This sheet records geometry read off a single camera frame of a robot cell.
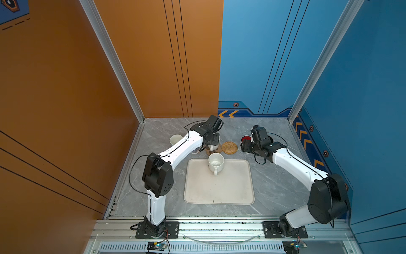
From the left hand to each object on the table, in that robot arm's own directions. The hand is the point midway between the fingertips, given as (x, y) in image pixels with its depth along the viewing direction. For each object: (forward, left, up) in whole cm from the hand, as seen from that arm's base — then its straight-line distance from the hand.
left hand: (214, 138), depth 89 cm
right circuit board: (-49, -36, -16) cm, 62 cm away
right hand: (-3, -17, -2) cm, 17 cm away
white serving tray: (-21, -11, -16) cm, 28 cm away
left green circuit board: (-49, +26, -17) cm, 58 cm away
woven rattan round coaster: (+3, -11, -14) cm, 18 cm away
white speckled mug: (-8, -2, -13) cm, 15 cm away
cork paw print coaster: (0, +3, -13) cm, 13 cm away
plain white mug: (-3, 0, -6) cm, 6 cm away
